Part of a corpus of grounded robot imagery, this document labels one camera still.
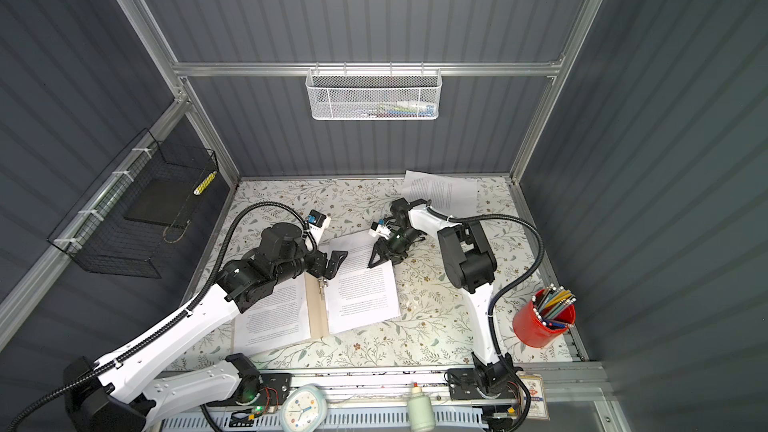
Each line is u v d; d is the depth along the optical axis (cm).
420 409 65
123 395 40
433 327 84
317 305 87
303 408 69
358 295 88
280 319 86
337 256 66
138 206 73
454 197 115
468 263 59
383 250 84
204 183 82
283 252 55
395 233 89
